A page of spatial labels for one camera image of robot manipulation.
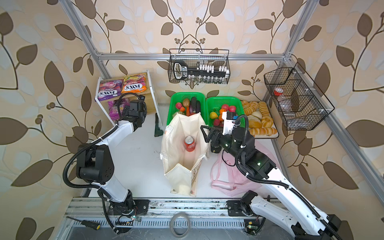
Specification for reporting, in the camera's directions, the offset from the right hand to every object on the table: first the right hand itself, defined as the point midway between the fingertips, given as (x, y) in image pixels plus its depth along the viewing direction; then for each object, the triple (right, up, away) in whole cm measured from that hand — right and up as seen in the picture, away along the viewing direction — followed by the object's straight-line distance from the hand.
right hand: (207, 128), depth 63 cm
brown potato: (-13, +17, +51) cm, 56 cm away
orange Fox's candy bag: (-40, +24, +19) cm, 50 cm away
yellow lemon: (+7, +7, +45) cm, 46 cm away
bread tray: (+40, +3, +42) cm, 58 cm away
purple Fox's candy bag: (-53, +21, +17) cm, 59 cm away
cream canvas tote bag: (-13, -15, +29) cm, 35 cm away
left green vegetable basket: (-21, +21, +53) cm, 60 cm away
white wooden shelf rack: (-32, +17, +20) cm, 41 cm away
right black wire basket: (+47, +11, +9) cm, 49 cm away
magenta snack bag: (-55, +10, +25) cm, 61 cm away
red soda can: (-9, -10, +23) cm, 27 cm away
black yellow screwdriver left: (-56, -45, +6) cm, 72 cm away
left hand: (-44, +10, +25) cm, 52 cm away
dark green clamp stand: (-32, -5, +39) cm, 50 cm away
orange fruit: (+14, +11, +48) cm, 51 cm away
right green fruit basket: (+8, +16, +51) cm, 55 cm away
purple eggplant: (-4, +14, +50) cm, 52 cm away
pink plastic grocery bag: (+12, -29, +21) cm, 38 cm away
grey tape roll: (-15, -43, +8) cm, 46 cm away
